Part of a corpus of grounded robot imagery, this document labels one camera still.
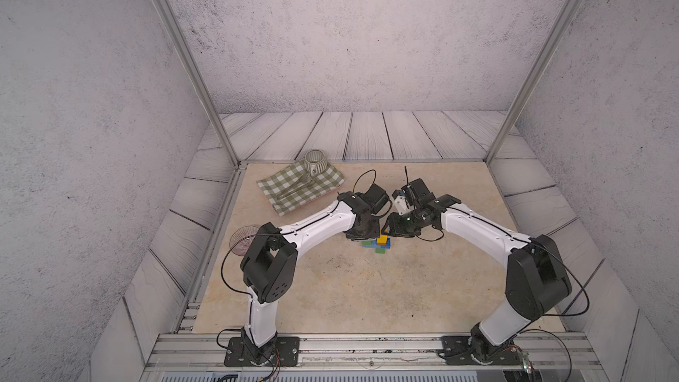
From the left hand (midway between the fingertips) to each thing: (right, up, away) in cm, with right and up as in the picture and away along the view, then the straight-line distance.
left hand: (376, 238), depth 86 cm
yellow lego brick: (+2, -1, 0) cm, 2 cm away
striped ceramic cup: (-23, +26, +25) cm, 43 cm away
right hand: (+4, +2, -1) cm, 4 cm away
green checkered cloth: (-32, +16, +26) cm, 44 cm away
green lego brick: (-3, -2, +2) cm, 4 cm away
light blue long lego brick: (0, -3, +3) cm, 4 cm away
